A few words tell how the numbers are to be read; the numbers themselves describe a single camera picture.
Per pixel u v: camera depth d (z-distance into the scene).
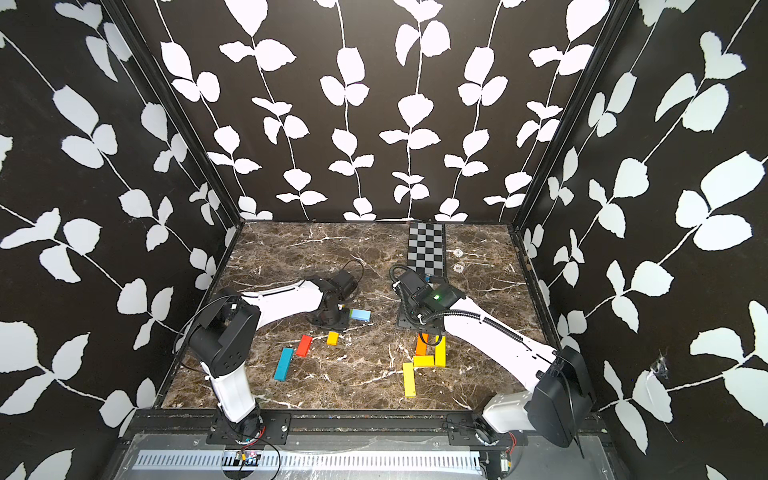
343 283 0.77
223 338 0.48
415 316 0.58
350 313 0.87
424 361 0.85
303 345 0.88
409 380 0.82
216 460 0.70
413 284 0.62
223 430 0.73
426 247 1.11
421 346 0.88
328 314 0.78
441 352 0.86
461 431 0.73
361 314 0.94
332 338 0.88
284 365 0.84
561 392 0.39
